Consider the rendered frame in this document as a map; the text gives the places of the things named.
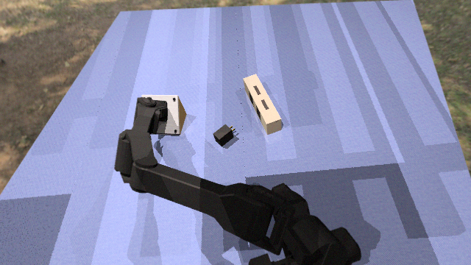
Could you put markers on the black two-prong plug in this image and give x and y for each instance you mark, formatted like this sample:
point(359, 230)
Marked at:
point(223, 135)

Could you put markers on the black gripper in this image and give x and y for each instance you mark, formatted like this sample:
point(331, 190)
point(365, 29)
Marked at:
point(353, 250)

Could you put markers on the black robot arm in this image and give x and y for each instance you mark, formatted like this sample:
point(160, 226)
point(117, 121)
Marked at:
point(243, 210)

